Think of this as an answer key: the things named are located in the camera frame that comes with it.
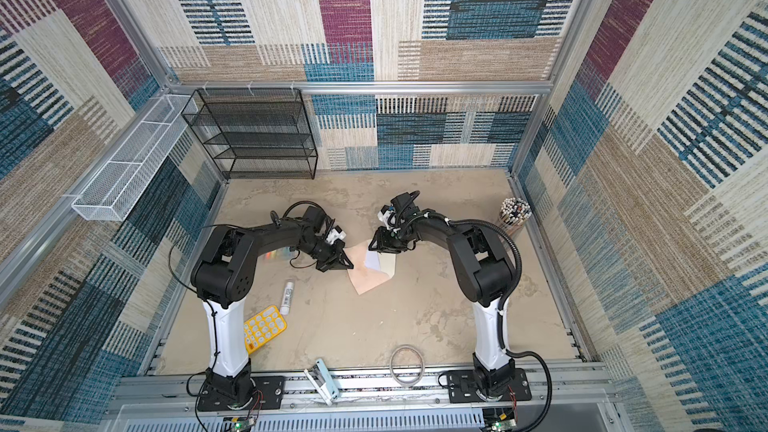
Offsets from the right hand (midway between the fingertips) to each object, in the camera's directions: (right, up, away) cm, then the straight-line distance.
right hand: (375, 250), depth 95 cm
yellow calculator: (-30, -19, -12) cm, 38 cm away
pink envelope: (-4, -8, -3) cm, 9 cm away
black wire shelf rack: (-44, +40, +15) cm, 62 cm away
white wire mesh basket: (-61, +19, -23) cm, 68 cm away
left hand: (-7, -4, 0) cm, 8 cm away
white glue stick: (-25, -13, -8) cm, 30 cm away
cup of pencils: (+39, +12, -10) cm, 42 cm away
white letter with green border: (-1, -3, +1) cm, 4 cm away
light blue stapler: (-12, -28, -22) cm, 37 cm away
